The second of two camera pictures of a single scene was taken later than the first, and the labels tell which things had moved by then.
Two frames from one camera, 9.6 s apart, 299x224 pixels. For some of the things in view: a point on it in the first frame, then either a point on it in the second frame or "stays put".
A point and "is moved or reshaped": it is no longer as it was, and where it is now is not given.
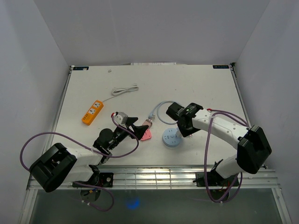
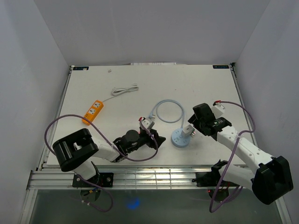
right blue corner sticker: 220,66 stays put
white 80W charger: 178,133 is moved or reshaped
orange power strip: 92,112 stays put
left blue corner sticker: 80,68 stays put
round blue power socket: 169,138 -> 180,139
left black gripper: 138,130 -> 158,140
